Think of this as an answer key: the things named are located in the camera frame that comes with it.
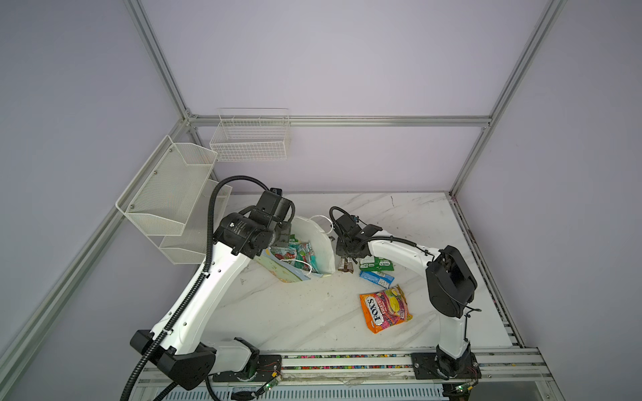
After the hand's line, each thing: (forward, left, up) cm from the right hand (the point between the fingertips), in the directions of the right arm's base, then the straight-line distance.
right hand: (341, 248), depth 92 cm
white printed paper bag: (-2, +13, +15) cm, 20 cm away
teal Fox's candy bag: (-9, +12, +8) cm, 17 cm away
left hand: (-10, +20, +23) cm, 32 cm away
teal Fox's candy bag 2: (-7, +18, +9) cm, 22 cm away
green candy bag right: (-3, -15, -7) cm, 16 cm away
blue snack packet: (-8, -13, -7) cm, 17 cm away
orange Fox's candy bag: (-21, -14, -5) cm, 26 cm away
